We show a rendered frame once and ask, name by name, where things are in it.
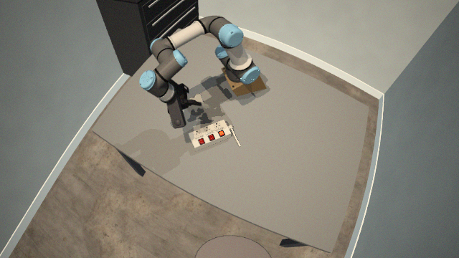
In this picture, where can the white power strip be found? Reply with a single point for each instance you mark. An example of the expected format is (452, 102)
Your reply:
(211, 134)

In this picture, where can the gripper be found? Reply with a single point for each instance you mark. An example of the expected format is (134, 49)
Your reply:
(196, 102)

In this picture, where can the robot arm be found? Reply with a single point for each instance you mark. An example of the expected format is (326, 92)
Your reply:
(239, 64)

